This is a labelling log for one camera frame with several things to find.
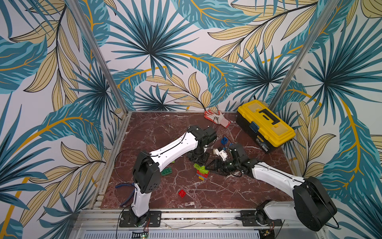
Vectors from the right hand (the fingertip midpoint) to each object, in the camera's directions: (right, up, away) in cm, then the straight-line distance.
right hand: (209, 169), depth 80 cm
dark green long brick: (-24, -3, +7) cm, 25 cm away
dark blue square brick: (+13, +14, +20) cm, 27 cm away
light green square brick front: (-7, +4, -7) cm, 11 cm away
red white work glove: (+11, +31, +40) cm, 51 cm away
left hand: (-6, +2, -3) cm, 7 cm away
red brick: (-2, -2, -3) cm, 4 cm away
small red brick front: (-14, -13, 0) cm, 19 cm away
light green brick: (-4, +1, -2) cm, 4 cm away
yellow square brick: (-4, -6, +4) cm, 8 cm away
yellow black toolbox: (+34, +24, +10) cm, 43 cm away
